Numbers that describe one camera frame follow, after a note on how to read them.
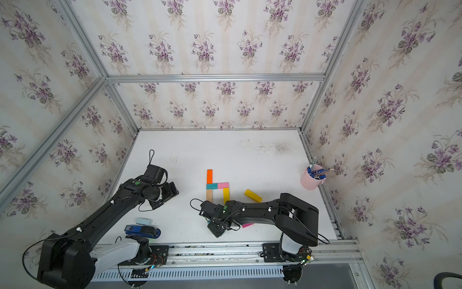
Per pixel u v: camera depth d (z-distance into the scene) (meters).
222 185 0.93
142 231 0.78
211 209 0.64
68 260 0.38
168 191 0.74
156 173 0.66
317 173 0.88
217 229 0.70
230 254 0.75
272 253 0.73
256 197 0.89
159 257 0.72
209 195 0.90
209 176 0.97
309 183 0.88
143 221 0.81
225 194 0.91
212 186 0.93
